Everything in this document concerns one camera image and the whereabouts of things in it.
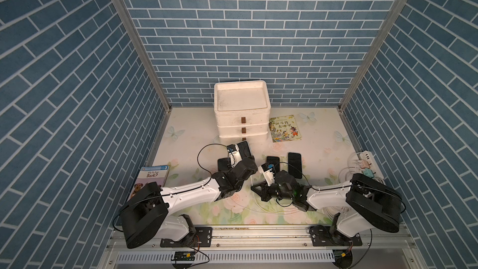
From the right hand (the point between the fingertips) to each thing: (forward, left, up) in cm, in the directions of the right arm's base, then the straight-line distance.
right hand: (252, 190), depth 81 cm
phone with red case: (+19, -11, -7) cm, 23 cm away
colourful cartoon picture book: (+41, -17, -5) cm, 45 cm away
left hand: (+11, 0, +6) cm, 13 cm away
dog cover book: (+6, +52, -5) cm, 52 cm away
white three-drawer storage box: (+29, +7, +20) cm, 36 cm away
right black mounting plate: (-14, -29, -5) cm, 33 cm away
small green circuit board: (-25, +25, -8) cm, 36 cm away
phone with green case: (+14, +4, +10) cm, 18 cm away
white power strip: (+25, -59, -4) cm, 64 cm away
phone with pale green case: (+18, -21, -6) cm, 28 cm away
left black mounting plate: (-18, +19, -6) cm, 27 cm away
